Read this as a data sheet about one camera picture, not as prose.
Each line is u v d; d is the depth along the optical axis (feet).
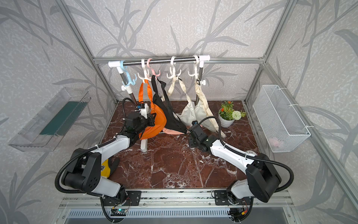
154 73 2.29
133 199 2.41
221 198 2.41
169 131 3.14
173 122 2.79
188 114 2.93
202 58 2.12
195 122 2.53
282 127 2.00
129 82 2.30
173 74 2.36
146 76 2.31
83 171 1.44
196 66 2.25
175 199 2.47
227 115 3.12
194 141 2.52
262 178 1.37
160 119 2.94
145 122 2.50
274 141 2.37
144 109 2.56
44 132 2.07
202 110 2.78
